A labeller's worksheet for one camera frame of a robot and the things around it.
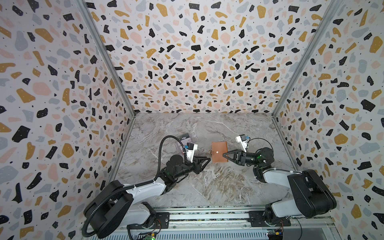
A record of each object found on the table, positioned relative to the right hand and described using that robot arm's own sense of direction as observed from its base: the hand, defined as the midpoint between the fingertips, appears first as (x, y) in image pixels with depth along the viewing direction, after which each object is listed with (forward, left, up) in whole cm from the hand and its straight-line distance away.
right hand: (225, 156), depth 72 cm
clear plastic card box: (+22, +23, -17) cm, 37 cm away
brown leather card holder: (+4, +3, +1) cm, 5 cm away
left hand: (+1, +7, -3) cm, 7 cm away
